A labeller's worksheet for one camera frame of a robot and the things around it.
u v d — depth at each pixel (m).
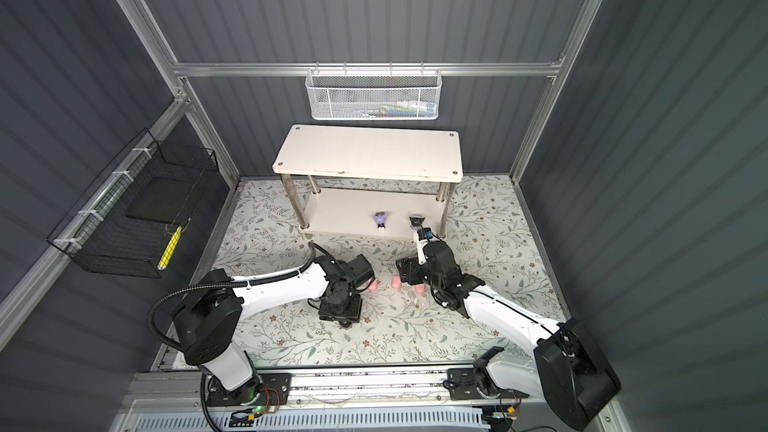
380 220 0.97
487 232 1.05
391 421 0.70
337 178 0.79
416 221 0.96
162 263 0.66
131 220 0.72
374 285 0.72
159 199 0.77
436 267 0.65
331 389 0.75
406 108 0.91
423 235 0.75
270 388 0.72
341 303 0.71
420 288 0.89
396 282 0.91
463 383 0.73
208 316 0.48
